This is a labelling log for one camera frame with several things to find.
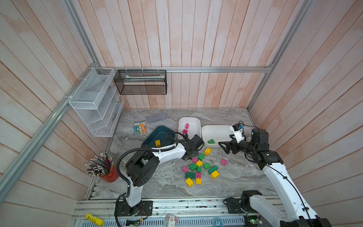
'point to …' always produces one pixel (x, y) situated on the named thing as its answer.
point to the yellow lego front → (189, 182)
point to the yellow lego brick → (158, 143)
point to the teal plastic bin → (156, 136)
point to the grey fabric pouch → (159, 116)
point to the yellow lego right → (214, 174)
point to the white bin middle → (190, 126)
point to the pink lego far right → (223, 161)
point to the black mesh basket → (141, 82)
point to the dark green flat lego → (191, 175)
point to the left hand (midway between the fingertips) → (192, 155)
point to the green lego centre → (206, 165)
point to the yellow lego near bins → (207, 151)
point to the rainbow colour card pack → (140, 127)
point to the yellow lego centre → (199, 163)
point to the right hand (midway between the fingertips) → (226, 138)
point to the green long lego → (212, 169)
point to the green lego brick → (211, 141)
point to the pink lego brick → (185, 131)
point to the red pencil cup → (103, 166)
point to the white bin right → (219, 133)
